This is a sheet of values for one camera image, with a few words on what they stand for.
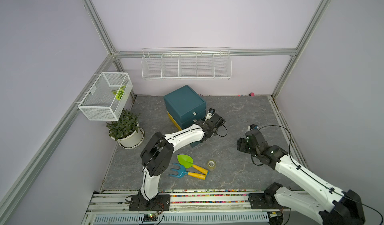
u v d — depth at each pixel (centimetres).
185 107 85
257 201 74
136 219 71
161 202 73
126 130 80
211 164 85
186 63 99
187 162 87
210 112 80
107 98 83
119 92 81
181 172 82
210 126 68
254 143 61
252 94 124
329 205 40
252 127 73
